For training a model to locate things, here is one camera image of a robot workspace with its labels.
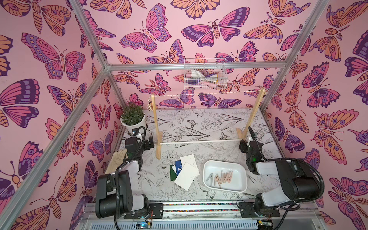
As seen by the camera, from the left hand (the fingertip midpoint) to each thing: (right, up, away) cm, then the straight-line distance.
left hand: (146, 136), depth 92 cm
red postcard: (+25, -24, -6) cm, 35 cm away
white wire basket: (+38, +41, +3) cm, 56 cm away
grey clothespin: (+40, -23, -7) cm, 47 cm away
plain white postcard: (+28, -15, +1) cm, 31 cm away
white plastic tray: (+57, -27, -8) cm, 63 cm away
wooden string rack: (+9, +1, -4) cm, 9 cm away
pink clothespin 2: (+44, -24, -8) cm, 51 cm away
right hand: (+68, -3, +1) cm, 68 cm away
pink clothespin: (+52, -24, -6) cm, 57 cm away
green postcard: (+18, -23, -5) cm, 29 cm away
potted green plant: (-10, +12, +3) cm, 16 cm away
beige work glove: (-19, -15, 0) cm, 24 cm away
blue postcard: (+21, -19, -3) cm, 28 cm away
